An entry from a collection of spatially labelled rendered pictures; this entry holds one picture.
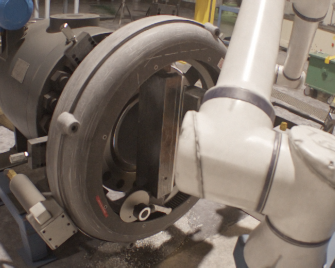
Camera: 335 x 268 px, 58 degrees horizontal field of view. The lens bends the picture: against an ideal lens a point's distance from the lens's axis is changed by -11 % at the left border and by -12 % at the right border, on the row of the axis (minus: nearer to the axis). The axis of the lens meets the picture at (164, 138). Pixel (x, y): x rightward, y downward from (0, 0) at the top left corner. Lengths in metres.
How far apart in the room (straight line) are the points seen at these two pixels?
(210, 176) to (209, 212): 1.21
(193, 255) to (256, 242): 0.86
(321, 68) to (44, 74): 3.54
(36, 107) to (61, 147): 0.34
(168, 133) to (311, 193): 0.52
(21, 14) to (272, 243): 1.21
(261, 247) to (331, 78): 3.63
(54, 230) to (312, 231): 0.65
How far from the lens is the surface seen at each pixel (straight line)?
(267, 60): 0.72
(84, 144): 0.80
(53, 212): 0.92
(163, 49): 0.87
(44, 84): 1.12
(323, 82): 4.22
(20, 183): 1.09
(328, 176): 0.55
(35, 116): 1.14
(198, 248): 1.55
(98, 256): 1.46
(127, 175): 1.14
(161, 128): 0.93
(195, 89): 0.97
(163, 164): 1.00
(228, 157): 0.55
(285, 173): 0.56
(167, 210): 1.14
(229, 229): 1.69
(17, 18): 1.41
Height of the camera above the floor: 1.07
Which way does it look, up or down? 26 degrees down
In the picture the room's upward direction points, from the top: 6 degrees clockwise
